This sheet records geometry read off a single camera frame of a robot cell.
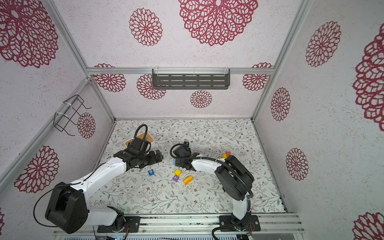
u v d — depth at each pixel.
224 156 0.99
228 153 1.00
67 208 0.41
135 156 0.62
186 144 0.85
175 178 0.89
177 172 0.90
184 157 0.70
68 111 0.78
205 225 0.76
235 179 0.48
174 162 0.95
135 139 0.67
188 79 0.97
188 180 0.88
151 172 0.90
